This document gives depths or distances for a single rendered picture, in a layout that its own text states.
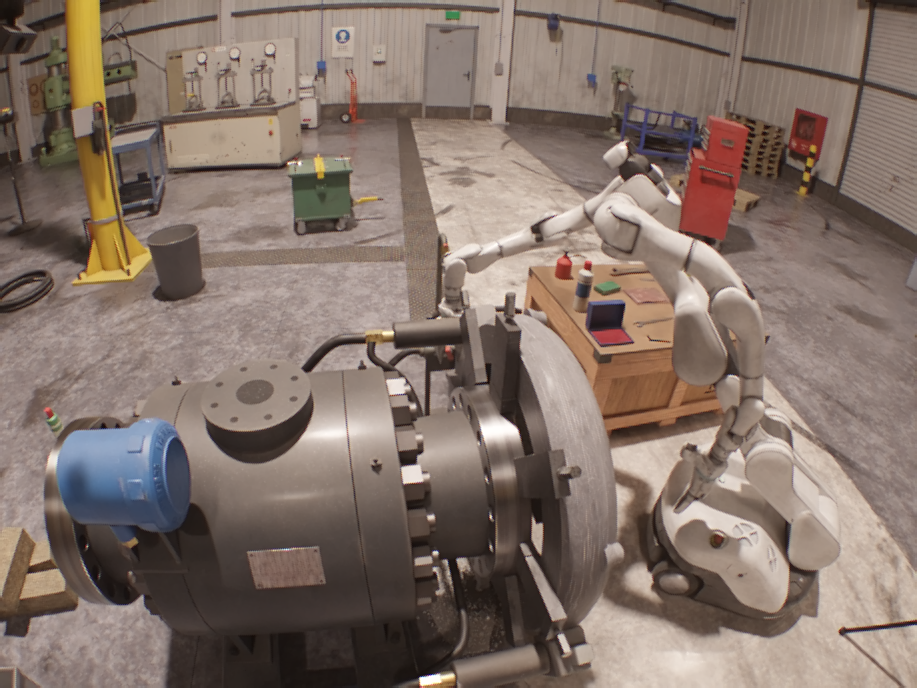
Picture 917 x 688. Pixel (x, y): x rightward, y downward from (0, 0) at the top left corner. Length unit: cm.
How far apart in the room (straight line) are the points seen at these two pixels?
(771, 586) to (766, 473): 38
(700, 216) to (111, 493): 473
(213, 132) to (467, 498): 649
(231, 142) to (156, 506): 644
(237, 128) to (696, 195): 547
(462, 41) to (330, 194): 780
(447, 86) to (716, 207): 783
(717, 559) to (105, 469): 152
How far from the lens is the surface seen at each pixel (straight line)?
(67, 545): 112
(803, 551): 181
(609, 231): 110
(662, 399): 233
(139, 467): 71
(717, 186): 481
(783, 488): 161
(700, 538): 158
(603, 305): 207
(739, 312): 110
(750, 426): 127
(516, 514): 98
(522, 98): 1187
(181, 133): 735
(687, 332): 132
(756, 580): 168
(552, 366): 90
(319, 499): 86
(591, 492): 85
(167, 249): 337
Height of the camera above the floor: 149
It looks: 33 degrees down
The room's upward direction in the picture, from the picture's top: 4 degrees clockwise
